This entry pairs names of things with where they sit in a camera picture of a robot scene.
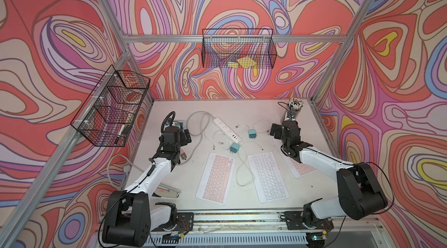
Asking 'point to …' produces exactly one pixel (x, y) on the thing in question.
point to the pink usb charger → (183, 154)
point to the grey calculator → (178, 124)
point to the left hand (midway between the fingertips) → (178, 132)
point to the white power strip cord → (195, 134)
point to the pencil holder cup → (294, 106)
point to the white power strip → (227, 130)
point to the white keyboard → (269, 181)
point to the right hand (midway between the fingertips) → (283, 129)
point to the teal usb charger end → (252, 133)
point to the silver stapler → (165, 191)
